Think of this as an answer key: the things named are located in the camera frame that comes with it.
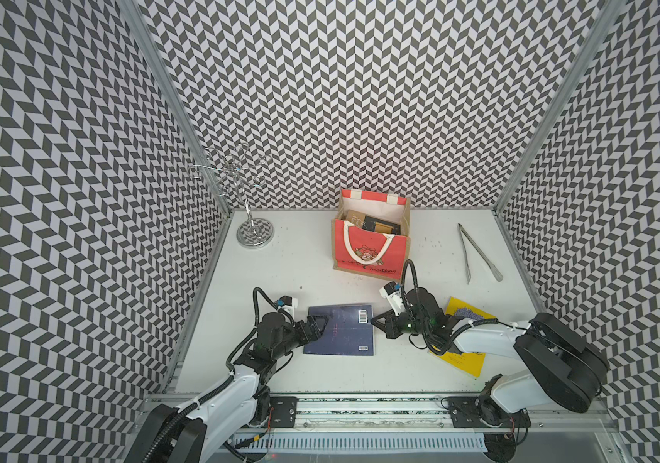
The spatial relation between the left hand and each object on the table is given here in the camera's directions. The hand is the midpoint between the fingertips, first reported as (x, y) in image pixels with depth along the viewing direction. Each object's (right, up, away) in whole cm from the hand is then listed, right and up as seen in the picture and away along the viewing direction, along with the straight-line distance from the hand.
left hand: (320, 324), depth 85 cm
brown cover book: (+11, +33, +13) cm, 37 cm away
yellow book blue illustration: (+43, -9, -5) cm, 44 cm away
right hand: (+16, 0, -1) cm, 16 cm away
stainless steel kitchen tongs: (+59, +15, +15) cm, 63 cm away
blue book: (+9, -2, 0) cm, 9 cm away
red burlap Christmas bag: (+14, +21, +6) cm, 26 cm away
